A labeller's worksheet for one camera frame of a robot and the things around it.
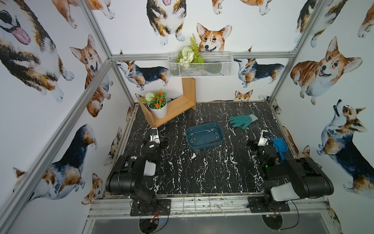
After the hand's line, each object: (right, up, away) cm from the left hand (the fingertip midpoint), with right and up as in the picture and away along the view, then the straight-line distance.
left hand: (155, 131), depth 91 cm
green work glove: (+61, +6, +18) cm, 64 cm away
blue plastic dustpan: (+82, -11, +6) cm, 83 cm away
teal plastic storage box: (+32, -4, +13) cm, 35 cm away
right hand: (+65, -1, -3) cm, 65 cm away
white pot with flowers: (+1, +18, +1) cm, 18 cm away
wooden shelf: (+11, +16, +18) cm, 26 cm away
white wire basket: (+38, +42, +1) cm, 56 cm away
